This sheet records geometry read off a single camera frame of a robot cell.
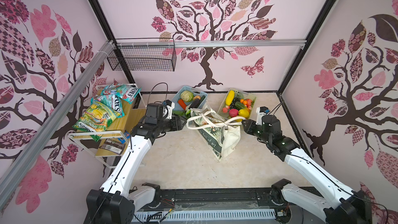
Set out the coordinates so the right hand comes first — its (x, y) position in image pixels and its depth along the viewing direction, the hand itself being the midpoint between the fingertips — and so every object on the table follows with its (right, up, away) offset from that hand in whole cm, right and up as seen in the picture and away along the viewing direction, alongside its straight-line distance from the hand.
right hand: (244, 119), depth 79 cm
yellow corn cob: (-3, +13, +28) cm, 31 cm away
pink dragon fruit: (-2, +3, +21) cm, 22 cm away
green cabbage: (-33, +14, +30) cm, 47 cm away
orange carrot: (-37, +9, +31) cm, 49 cm away
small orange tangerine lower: (+8, +10, +28) cm, 31 cm away
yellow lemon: (+5, +3, +19) cm, 20 cm away
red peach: (+11, +10, +29) cm, 33 cm away
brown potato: (-26, +14, +30) cm, 42 cm away
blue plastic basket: (-42, +8, +31) cm, 53 cm away
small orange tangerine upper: (+6, +11, +31) cm, 33 cm away
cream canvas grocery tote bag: (-13, -8, +2) cm, 15 cm away
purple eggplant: (-28, +9, +25) cm, 38 cm away
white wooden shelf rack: (-75, +16, -2) cm, 77 cm away
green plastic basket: (+2, +9, +26) cm, 28 cm away
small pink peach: (-6, +4, +27) cm, 28 cm away
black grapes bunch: (-1, +8, +28) cm, 29 cm away
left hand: (-32, -2, -2) cm, 33 cm away
